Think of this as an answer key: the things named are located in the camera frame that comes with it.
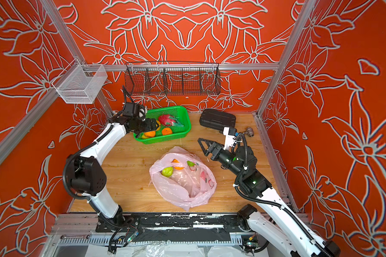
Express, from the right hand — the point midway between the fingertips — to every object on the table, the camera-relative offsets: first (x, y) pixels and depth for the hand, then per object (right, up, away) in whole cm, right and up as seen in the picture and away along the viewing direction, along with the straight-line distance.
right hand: (199, 142), depth 63 cm
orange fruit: (-20, +4, +41) cm, 46 cm away
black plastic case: (+14, +11, +44) cm, 47 cm away
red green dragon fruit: (-19, +11, +44) cm, 49 cm away
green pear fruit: (-16, -18, +21) cm, 32 cm away
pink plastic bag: (-8, -22, +25) cm, 35 cm away
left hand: (-25, +8, +25) cm, 36 cm away
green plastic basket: (-11, +3, +38) cm, 39 cm away
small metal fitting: (+35, +3, +39) cm, 53 cm away
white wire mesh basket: (-69, +32, +29) cm, 81 cm away
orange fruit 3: (-11, -17, +24) cm, 31 cm away
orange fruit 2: (-30, +2, +37) cm, 47 cm away
